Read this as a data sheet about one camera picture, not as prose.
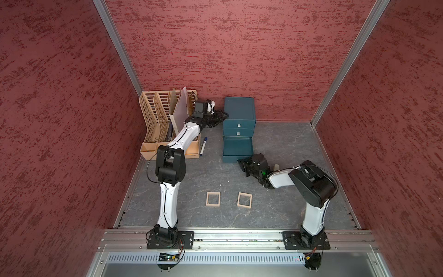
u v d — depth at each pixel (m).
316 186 0.51
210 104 0.81
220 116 0.87
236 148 1.03
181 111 0.90
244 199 0.86
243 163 0.85
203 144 1.07
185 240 0.74
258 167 0.75
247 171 0.86
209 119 0.85
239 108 0.98
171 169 0.58
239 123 0.95
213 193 0.88
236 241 0.77
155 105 0.98
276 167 0.94
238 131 1.00
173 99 0.96
